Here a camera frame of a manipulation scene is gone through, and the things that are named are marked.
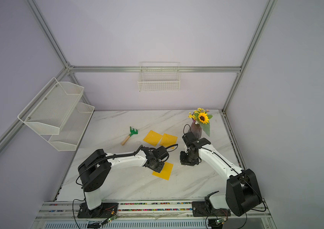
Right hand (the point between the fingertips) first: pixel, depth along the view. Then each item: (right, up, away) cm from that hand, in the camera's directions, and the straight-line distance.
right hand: (185, 165), depth 83 cm
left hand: (-17, -3, +5) cm, 18 cm away
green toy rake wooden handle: (-36, +18, +23) cm, 47 cm away
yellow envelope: (-11, -5, +1) cm, 12 cm away
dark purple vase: (+10, +21, +13) cm, 26 cm away
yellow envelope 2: (-10, +12, +18) cm, 24 cm away
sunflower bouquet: (+9, +29, -1) cm, 30 cm away
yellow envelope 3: (-21, +14, +21) cm, 33 cm away
